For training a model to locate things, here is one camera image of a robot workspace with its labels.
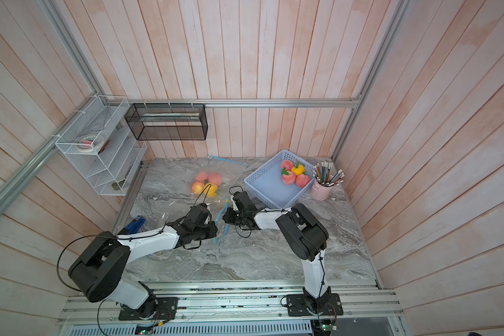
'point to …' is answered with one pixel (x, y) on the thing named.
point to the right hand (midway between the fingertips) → (222, 217)
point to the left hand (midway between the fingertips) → (217, 232)
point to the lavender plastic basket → (267, 184)
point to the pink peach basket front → (201, 176)
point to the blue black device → (134, 227)
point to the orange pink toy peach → (197, 187)
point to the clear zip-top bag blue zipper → (231, 172)
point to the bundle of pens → (322, 173)
